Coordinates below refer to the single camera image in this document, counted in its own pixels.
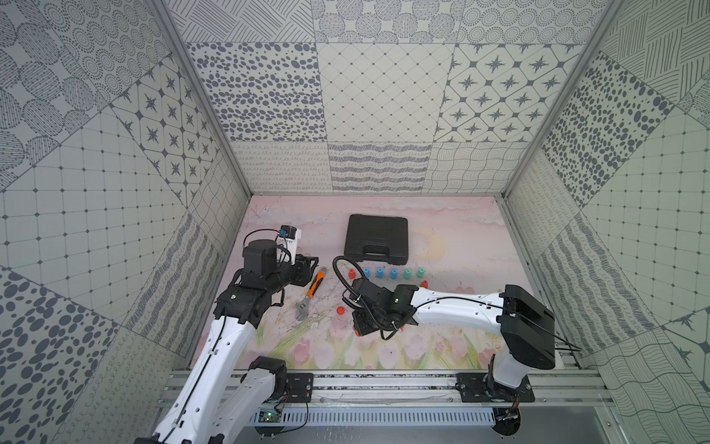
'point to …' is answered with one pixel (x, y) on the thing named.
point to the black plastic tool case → (377, 239)
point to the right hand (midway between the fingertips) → (360, 327)
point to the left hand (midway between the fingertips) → (316, 258)
